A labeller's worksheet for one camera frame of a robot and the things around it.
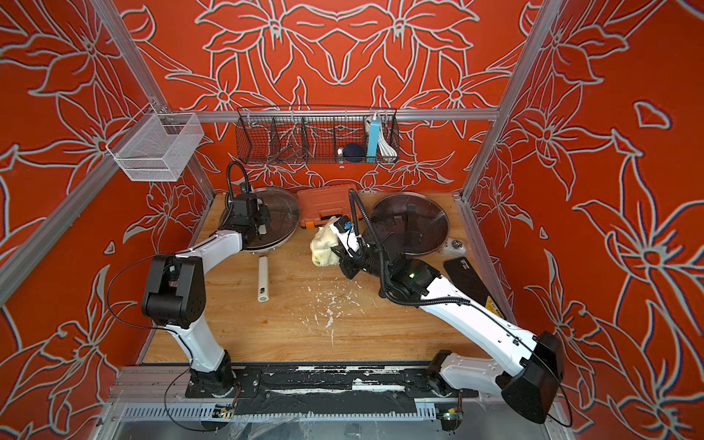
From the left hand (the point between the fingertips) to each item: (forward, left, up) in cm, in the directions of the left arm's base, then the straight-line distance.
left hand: (257, 203), depth 96 cm
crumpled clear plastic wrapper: (-6, -72, -12) cm, 73 cm away
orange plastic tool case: (+10, -19, -11) cm, 24 cm away
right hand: (-26, -29, +12) cm, 41 cm away
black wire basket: (+24, -20, +14) cm, 34 cm away
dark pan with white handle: (-15, -6, 0) cm, 16 cm away
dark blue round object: (+15, -34, +12) cm, 39 cm away
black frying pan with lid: (-5, -53, 0) cm, 53 cm away
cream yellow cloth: (-27, -28, +14) cm, 41 cm away
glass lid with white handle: (+8, -5, -17) cm, 19 cm away
